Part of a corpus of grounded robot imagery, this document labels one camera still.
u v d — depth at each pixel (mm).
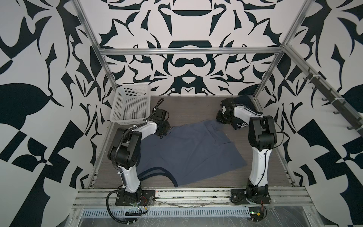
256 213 712
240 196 743
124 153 493
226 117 895
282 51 899
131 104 1149
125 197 688
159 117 787
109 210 685
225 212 713
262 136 578
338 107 585
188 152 892
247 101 1153
